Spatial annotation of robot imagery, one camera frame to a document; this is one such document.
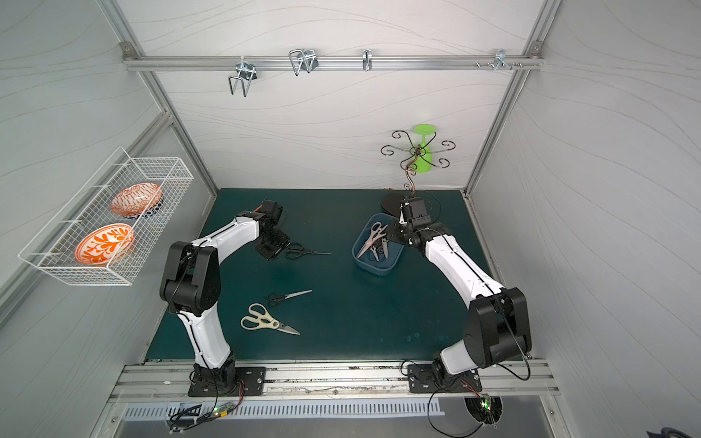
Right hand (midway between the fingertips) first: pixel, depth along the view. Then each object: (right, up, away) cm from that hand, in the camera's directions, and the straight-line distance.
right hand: (392, 228), depth 87 cm
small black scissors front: (-39, -24, +3) cm, 46 cm away
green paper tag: (+11, +25, +3) cm, 27 cm away
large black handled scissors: (-34, -9, +14) cm, 38 cm away
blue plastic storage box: (-8, -13, +8) cm, 17 cm away
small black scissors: (-5, -8, +12) cm, 15 cm away
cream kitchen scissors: (-41, -28, -3) cm, 50 cm away
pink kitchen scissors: (-4, -2, +17) cm, 17 cm away
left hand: (-37, -8, +9) cm, 39 cm away
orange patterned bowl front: (-71, -3, -24) cm, 75 cm away
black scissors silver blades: (-1, -8, +12) cm, 14 cm away
